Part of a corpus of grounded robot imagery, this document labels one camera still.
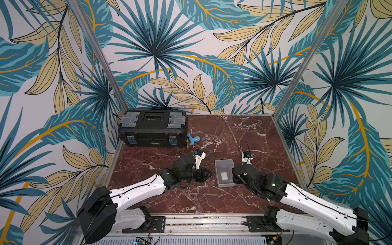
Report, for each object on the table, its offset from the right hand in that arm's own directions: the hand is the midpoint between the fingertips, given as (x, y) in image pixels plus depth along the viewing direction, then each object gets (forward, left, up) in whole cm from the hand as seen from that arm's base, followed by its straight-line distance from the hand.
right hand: (234, 170), depth 76 cm
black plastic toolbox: (+25, +43, +4) cm, 50 cm away
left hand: (-3, +12, -1) cm, 12 cm away
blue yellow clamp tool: (+27, +21, -11) cm, 36 cm away
